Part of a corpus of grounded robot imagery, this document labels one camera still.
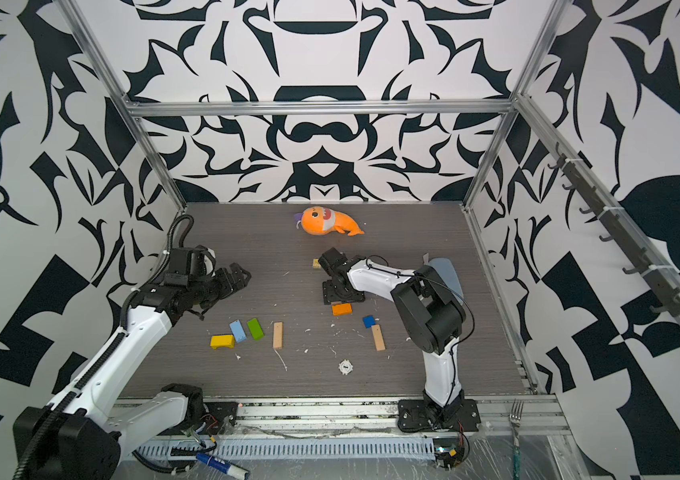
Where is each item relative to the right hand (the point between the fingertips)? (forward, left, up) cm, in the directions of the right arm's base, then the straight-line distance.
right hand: (338, 295), depth 95 cm
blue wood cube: (-8, -9, -2) cm, 12 cm away
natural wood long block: (-13, -11, -1) cm, 17 cm away
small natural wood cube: (+11, +8, 0) cm, 14 cm away
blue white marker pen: (-42, +26, +1) cm, 50 cm away
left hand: (-3, +26, +17) cm, 31 cm away
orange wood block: (-5, -1, +1) cm, 5 cm away
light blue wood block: (-11, +29, +1) cm, 31 cm away
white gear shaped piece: (-21, -2, -1) cm, 21 cm away
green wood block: (-11, +24, +1) cm, 26 cm away
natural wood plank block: (-13, +18, 0) cm, 22 cm away
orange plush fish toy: (+25, +8, +7) cm, 27 cm away
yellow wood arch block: (-15, +33, +2) cm, 36 cm away
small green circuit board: (-40, -26, -3) cm, 48 cm away
